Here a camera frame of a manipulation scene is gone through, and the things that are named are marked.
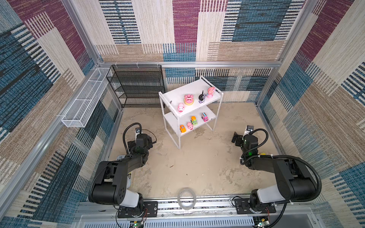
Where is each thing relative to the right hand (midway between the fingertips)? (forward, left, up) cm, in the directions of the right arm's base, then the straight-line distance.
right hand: (242, 134), depth 93 cm
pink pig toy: (-1, +39, +28) cm, 48 cm away
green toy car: (+4, +31, +11) cm, 33 cm away
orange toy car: (-1, +38, +11) cm, 40 cm away
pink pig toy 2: (+1, +34, +11) cm, 36 cm away
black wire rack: (+41, +72, +10) cm, 83 cm away
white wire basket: (-4, +90, +27) cm, 94 cm away
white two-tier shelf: (+2, +34, +26) cm, 43 cm away
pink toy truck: (+7, +25, +11) cm, 28 cm away
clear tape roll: (-35, +41, -9) cm, 55 cm away
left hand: (0, +66, 0) cm, 66 cm away
